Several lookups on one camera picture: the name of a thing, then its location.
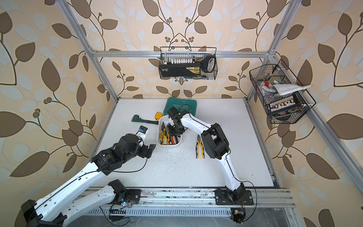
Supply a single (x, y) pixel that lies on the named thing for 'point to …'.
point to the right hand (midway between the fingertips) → (172, 134)
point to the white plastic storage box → (165, 118)
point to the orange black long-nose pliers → (173, 141)
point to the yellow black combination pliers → (199, 142)
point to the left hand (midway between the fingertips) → (148, 141)
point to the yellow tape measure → (158, 115)
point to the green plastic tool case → (181, 104)
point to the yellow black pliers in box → (164, 134)
